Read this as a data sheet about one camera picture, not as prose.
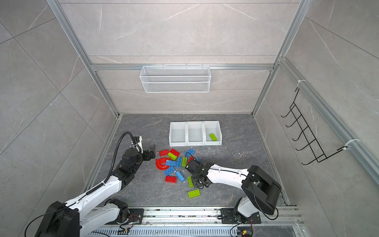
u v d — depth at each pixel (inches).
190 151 38.3
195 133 42.1
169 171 34.6
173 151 37.7
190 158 36.8
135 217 28.7
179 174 33.7
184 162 36.5
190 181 33.6
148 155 29.9
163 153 37.5
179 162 36.4
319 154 22.9
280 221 28.9
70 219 15.5
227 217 28.6
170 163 35.5
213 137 40.9
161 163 36.2
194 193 31.3
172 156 36.6
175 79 39.7
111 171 22.5
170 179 33.4
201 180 23.7
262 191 16.9
